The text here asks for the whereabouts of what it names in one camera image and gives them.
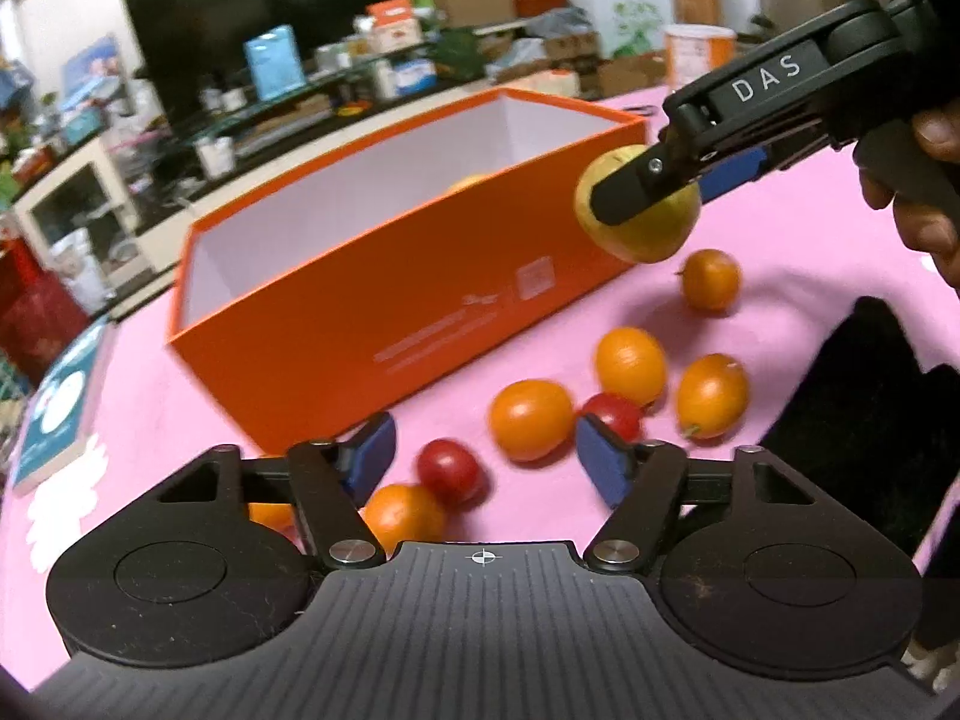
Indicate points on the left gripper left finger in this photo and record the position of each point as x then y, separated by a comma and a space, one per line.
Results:
330, 480

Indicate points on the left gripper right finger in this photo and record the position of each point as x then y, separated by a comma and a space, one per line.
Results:
640, 483

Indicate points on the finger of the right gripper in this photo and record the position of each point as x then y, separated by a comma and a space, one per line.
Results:
641, 183
730, 174

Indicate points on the right hand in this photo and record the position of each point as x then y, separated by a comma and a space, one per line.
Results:
899, 172

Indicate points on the red cherry tomato right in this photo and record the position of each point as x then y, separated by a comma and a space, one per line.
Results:
619, 414

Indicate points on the red cherry tomato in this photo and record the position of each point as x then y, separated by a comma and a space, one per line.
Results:
450, 472
619, 414

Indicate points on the orange fruit near gripper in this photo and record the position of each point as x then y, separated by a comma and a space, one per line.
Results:
404, 512

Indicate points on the orange fruit top right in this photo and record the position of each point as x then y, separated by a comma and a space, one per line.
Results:
710, 281

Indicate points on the red cherry tomato left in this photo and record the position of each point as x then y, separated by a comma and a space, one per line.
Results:
450, 472

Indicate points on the orange fruit middle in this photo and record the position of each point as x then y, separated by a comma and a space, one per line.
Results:
631, 363

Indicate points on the orange fruit centre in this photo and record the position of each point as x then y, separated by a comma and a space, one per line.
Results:
530, 419

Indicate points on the orange white cylindrical canister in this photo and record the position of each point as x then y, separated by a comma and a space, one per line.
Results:
692, 51

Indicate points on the orange fruit inside box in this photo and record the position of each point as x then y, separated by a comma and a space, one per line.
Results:
466, 182

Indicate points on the orange cardboard box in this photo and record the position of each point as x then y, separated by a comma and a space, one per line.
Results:
354, 280

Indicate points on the brown cardboard box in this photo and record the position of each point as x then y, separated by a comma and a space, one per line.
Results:
458, 14

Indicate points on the teal book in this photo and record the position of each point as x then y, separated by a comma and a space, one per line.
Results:
60, 420

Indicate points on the orange white medicine box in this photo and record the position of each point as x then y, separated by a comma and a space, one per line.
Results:
395, 26

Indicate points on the blue box on shelf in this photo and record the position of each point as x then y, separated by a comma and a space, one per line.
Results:
274, 62

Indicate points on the black television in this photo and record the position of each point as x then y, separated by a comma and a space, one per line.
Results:
185, 43

